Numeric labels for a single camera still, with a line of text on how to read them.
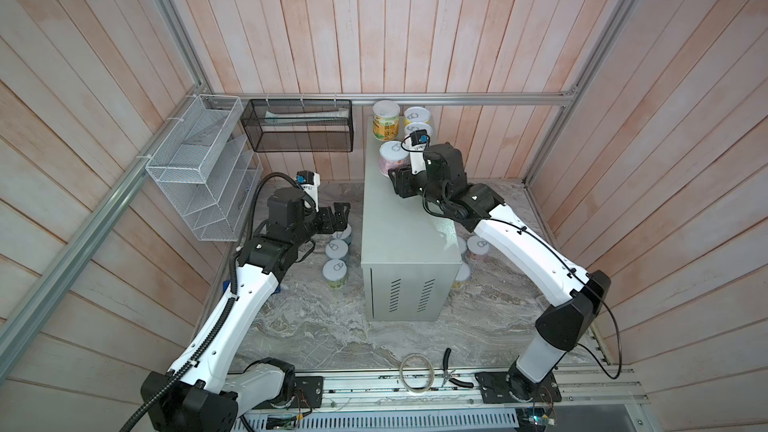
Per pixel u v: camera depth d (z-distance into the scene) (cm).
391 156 72
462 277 88
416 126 78
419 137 61
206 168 73
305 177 62
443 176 54
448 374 76
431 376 76
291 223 53
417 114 82
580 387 76
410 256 60
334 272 89
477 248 58
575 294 43
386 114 78
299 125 107
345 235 65
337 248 94
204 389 38
